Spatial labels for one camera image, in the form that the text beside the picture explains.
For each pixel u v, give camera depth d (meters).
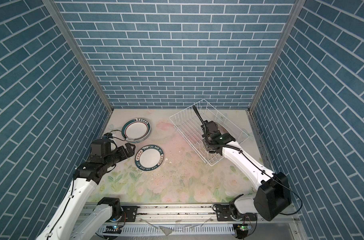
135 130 1.08
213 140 0.61
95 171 0.51
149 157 0.94
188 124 1.11
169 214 0.75
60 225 0.40
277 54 0.88
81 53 0.89
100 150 0.55
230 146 0.51
